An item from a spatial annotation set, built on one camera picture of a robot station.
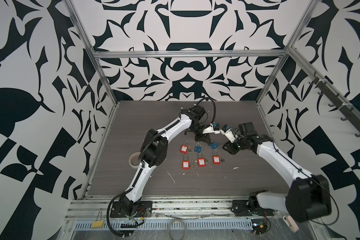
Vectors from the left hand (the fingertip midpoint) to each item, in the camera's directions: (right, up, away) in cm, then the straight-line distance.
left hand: (210, 138), depth 88 cm
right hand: (+9, -2, -3) cm, 10 cm away
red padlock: (-15, -8, +6) cm, 18 cm away
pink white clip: (+33, -36, -19) cm, 53 cm away
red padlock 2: (-5, -14, +1) cm, 15 cm away
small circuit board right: (+19, -39, -17) cm, 47 cm away
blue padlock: (+2, -4, -1) cm, 5 cm away
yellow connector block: (-56, -37, -18) cm, 69 cm away
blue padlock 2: (-7, -8, +6) cm, 12 cm away
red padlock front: (-14, -15, -1) cm, 21 cm away
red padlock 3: (+4, -13, +1) cm, 13 cm away
